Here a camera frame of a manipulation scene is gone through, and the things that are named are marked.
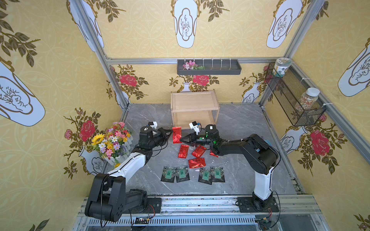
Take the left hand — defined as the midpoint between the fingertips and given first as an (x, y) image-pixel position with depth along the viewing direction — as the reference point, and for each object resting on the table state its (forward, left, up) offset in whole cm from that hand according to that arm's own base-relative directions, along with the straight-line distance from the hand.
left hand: (168, 128), depth 85 cm
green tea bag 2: (-23, -21, -16) cm, 35 cm away
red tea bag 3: (-8, -18, -15) cm, 25 cm away
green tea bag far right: (-22, -28, -15) cm, 39 cm away
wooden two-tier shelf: (+13, -14, +5) cm, 19 cm away
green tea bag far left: (-22, +1, -16) cm, 27 cm away
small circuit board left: (-43, +13, -20) cm, 49 cm away
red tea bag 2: (-8, -8, -14) cm, 18 cm away
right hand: (-4, -9, -2) cm, 10 cm away
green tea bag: (-21, -7, -17) cm, 28 cm away
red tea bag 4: (-15, -17, -15) cm, 27 cm away
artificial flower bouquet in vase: (-8, +30, -1) cm, 31 cm away
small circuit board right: (-45, -47, -15) cm, 67 cm away
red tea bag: (-4, -5, -1) cm, 6 cm away
